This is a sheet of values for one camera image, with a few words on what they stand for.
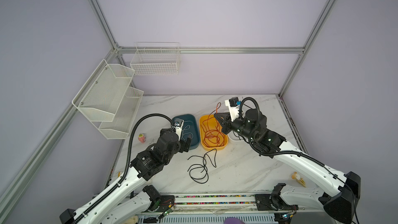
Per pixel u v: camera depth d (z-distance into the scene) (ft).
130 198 1.92
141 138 2.99
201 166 2.81
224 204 2.45
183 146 2.16
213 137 3.02
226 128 1.99
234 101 1.85
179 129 1.99
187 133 3.23
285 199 2.02
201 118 3.26
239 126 1.91
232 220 2.32
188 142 2.16
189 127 3.23
